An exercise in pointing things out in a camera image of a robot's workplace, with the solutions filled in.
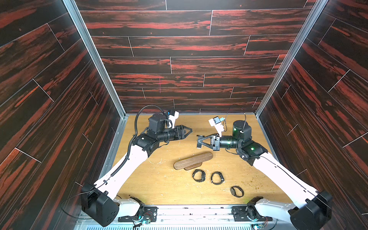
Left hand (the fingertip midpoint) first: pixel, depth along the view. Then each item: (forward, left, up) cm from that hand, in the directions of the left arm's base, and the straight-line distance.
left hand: (190, 131), depth 70 cm
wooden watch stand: (-5, -2, -23) cm, 24 cm away
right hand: (-4, -4, 0) cm, 6 cm away
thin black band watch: (-21, -25, -29) cm, 43 cm away
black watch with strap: (-12, -19, -28) cm, 36 cm away
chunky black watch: (-13, -8, -27) cm, 31 cm away
